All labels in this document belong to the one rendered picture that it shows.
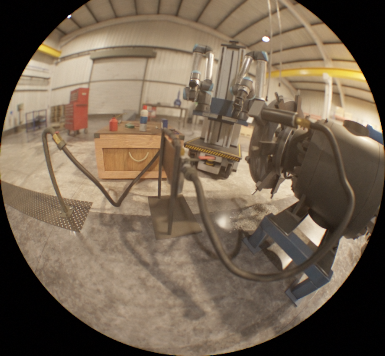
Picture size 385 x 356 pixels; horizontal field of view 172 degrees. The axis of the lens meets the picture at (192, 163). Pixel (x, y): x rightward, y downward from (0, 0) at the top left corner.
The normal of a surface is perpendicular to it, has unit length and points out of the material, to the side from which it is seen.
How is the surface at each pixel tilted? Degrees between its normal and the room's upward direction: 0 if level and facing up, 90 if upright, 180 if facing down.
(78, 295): 0
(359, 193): 89
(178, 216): 0
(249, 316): 0
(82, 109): 90
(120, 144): 90
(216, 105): 90
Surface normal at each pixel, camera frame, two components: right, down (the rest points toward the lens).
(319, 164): -0.91, -0.04
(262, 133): -0.55, 0.11
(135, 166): 0.36, 0.40
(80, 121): 0.95, 0.24
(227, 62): -0.33, 0.30
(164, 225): 0.16, -0.91
